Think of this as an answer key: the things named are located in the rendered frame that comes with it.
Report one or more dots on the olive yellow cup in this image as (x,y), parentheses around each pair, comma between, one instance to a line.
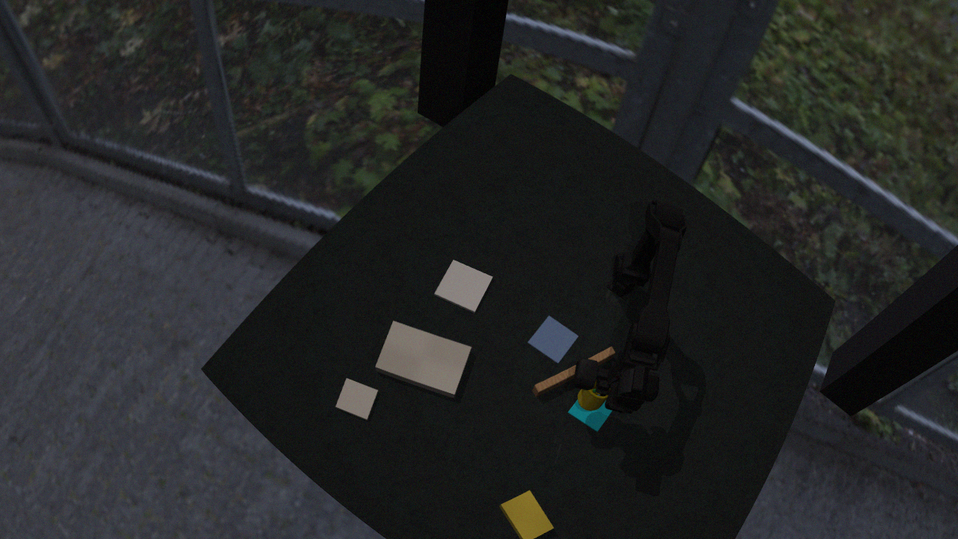
(589,400)

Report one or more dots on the yellow block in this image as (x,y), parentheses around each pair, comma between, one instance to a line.
(526,516)

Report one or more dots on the wooden plank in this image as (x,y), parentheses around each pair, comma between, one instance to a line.
(567,375)

